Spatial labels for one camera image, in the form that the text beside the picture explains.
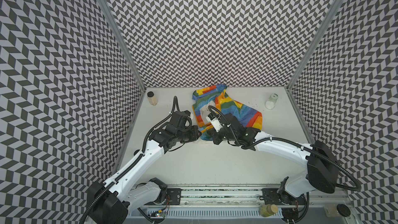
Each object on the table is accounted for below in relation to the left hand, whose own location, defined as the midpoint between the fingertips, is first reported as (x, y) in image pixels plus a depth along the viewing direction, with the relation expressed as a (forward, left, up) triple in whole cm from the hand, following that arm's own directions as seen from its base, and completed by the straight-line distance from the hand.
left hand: (202, 132), depth 75 cm
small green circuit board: (-32, +19, -15) cm, 40 cm away
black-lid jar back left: (+32, +35, -12) cm, 49 cm away
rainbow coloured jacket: (+36, -9, -14) cm, 39 cm away
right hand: (+4, -4, -3) cm, 6 cm away
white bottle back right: (+29, -46, -14) cm, 56 cm away
